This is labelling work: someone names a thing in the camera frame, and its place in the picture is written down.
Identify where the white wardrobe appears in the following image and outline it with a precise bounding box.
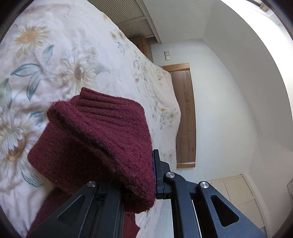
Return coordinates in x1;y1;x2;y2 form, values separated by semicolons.
209;175;267;235

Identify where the wooden headboard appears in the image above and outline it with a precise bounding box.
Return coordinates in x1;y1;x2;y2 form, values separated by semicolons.
162;63;196;169

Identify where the dark red knitted sweater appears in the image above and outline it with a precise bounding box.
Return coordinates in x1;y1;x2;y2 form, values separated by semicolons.
27;88;155;237

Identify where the white slatted wall cabinet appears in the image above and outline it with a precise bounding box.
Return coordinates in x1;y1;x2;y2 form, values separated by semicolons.
90;0;161;43

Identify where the floral white bed duvet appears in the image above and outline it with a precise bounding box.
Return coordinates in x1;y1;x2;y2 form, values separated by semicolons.
1;1;180;237

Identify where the left wall switch plate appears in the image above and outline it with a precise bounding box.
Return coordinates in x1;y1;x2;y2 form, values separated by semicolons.
164;51;171;60

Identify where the left wooden bedside table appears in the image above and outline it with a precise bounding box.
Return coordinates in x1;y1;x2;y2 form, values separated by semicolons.
130;36;153;62

